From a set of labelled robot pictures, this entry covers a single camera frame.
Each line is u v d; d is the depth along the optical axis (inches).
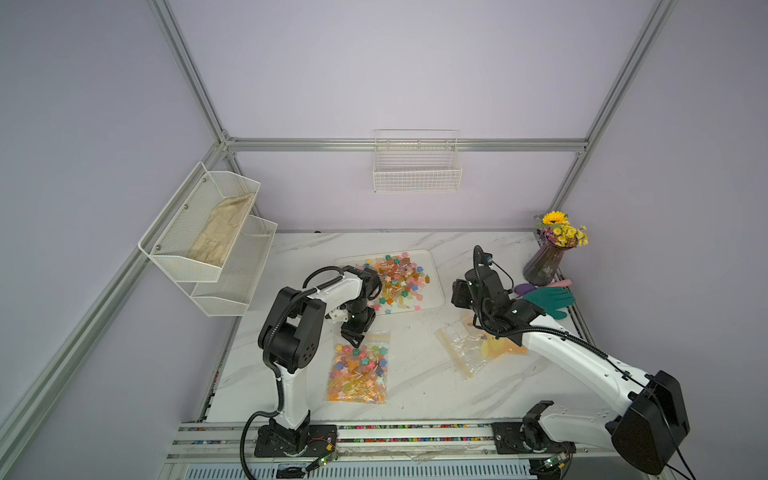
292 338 20.1
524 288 40.7
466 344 34.8
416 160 37.5
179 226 27.2
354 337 32.2
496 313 23.3
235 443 29.3
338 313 33.8
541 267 38.7
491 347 34.7
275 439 26.5
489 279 23.4
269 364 19.3
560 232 34.7
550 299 38.7
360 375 32.9
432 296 40.0
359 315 31.5
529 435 25.9
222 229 31.5
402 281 40.4
